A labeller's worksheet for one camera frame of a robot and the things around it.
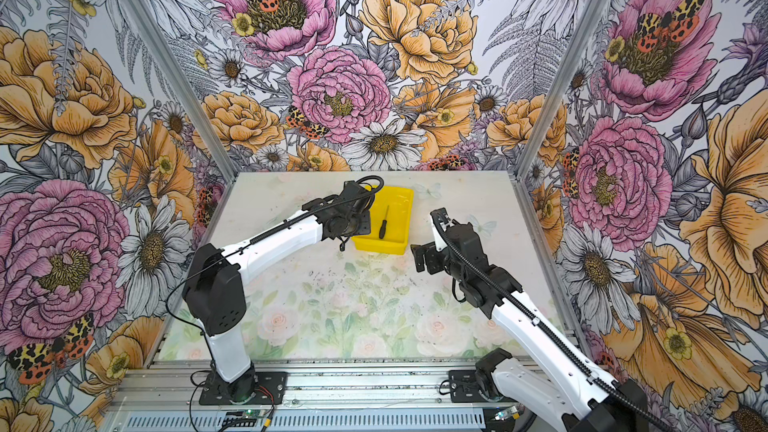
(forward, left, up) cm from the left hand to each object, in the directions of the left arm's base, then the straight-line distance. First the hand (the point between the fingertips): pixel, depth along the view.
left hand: (359, 229), depth 89 cm
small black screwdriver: (+9, -6, -13) cm, 17 cm away
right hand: (-10, -19, +5) cm, 22 cm away
